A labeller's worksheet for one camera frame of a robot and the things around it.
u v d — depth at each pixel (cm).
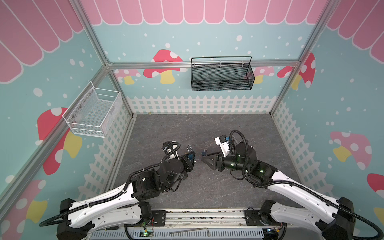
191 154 65
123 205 46
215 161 60
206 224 73
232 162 60
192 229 72
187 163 56
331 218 40
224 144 62
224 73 95
